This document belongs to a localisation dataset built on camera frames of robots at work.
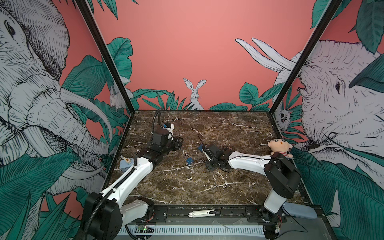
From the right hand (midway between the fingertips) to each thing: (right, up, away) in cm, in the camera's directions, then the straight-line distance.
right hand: (207, 162), depth 89 cm
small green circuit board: (-32, -26, -20) cm, 46 cm away
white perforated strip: (0, -27, -19) cm, 34 cm away
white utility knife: (-3, -22, -15) cm, 27 cm away
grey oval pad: (+46, -21, -14) cm, 53 cm away
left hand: (-14, +16, -9) cm, 24 cm away
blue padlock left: (-11, 0, +3) cm, 11 cm away
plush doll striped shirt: (+47, +10, +4) cm, 48 cm away
